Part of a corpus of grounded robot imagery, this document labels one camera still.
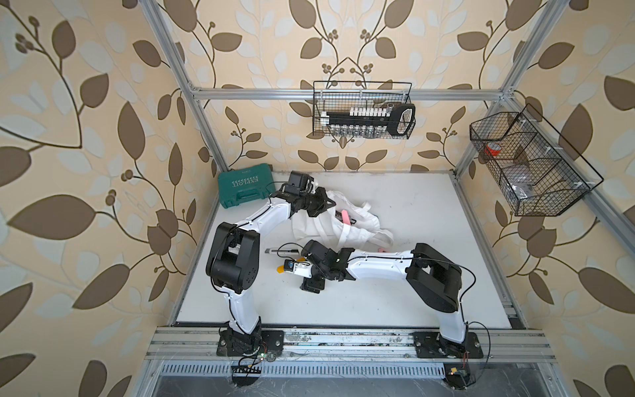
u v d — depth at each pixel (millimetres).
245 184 1116
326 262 676
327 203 845
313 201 822
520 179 726
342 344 753
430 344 738
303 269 753
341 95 909
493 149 873
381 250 940
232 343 680
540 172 726
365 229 849
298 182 737
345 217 987
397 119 829
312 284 755
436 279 481
